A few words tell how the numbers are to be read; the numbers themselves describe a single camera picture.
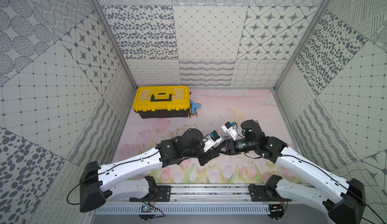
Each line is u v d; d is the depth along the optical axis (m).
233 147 0.61
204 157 0.59
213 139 0.58
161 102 0.89
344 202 0.38
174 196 0.74
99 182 0.40
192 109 1.06
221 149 0.69
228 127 0.67
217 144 0.60
